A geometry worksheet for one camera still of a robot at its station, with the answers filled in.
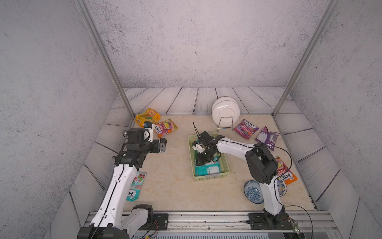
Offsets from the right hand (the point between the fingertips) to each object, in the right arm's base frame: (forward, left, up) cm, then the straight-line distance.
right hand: (198, 164), depth 91 cm
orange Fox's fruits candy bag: (-5, -50, -1) cm, 50 cm away
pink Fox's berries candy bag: (+29, -35, -2) cm, 45 cm away
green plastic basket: (0, -16, -2) cm, 16 cm away
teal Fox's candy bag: (-3, -8, 0) cm, 9 cm away
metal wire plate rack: (+30, -14, -1) cm, 33 cm away
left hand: (+3, +19, +21) cm, 29 cm away
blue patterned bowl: (-15, -30, -3) cm, 34 cm away
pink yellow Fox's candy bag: (+29, +26, 0) cm, 39 cm away
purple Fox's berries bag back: (+19, -48, 0) cm, 52 cm away
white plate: (+34, -19, +11) cm, 41 cm away
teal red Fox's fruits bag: (-17, +34, 0) cm, 38 cm away
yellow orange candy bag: (+39, +37, +3) cm, 54 cm away
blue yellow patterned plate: (-13, -45, -1) cm, 47 cm away
